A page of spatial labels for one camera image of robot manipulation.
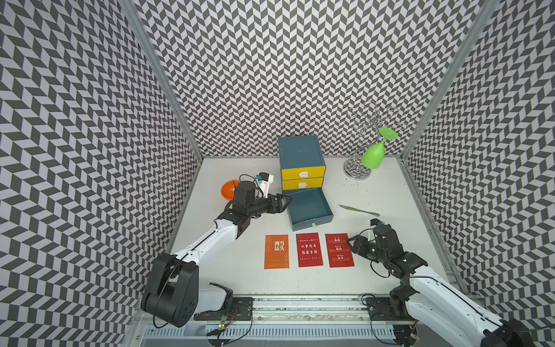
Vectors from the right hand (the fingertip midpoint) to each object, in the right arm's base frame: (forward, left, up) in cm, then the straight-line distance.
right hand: (350, 247), depth 84 cm
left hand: (+13, +25, +14) cm, 32 cm away
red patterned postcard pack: (0, +4, -4) cm, 5 cm away
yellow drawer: (+24, +18, +10) cm, 32 cm away
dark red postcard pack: (0, +16, -3) cm, 16 cm away
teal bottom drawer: (+20, +15, -3) cm, 25 cm away
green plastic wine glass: (+29, -10, +20) cm, 37 cm away
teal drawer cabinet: (+27, +18, +18) cm, 37 cm away
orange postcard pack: (-2, +29, -3) cm, 29 cm away
